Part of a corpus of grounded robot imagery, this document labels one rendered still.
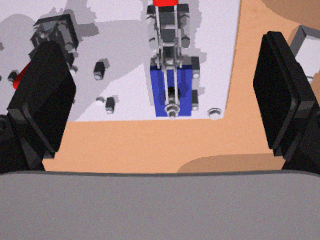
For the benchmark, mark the pale grey flat plate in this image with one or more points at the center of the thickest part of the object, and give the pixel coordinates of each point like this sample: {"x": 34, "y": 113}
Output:
{"x": 115, "y": 32}

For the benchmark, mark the blue block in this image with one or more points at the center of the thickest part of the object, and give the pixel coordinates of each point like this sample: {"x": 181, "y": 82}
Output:
{"x": 184, "y": 84}

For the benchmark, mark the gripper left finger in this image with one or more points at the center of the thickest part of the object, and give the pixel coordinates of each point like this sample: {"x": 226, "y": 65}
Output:
{"x": 38, "y": 112}

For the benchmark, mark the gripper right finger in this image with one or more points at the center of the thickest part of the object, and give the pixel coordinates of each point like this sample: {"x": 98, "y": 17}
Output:
{"x": 290, "y": 117}

